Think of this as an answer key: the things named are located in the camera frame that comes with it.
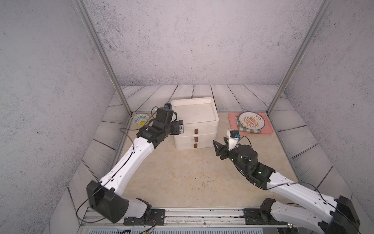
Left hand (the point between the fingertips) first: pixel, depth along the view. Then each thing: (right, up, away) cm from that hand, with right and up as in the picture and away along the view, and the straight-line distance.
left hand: (178, 124), depth 77 cm
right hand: (+21, -8, -4) cm, 23 cm away
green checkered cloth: (+47, -5, +30) cm, 56 cm away
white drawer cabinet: (+12, +1, +6) cm, 13 cm away
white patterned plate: (+54, +3, +37) cm, 65 cm away
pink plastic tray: (+32, -3, +10) cm, 34 cm away
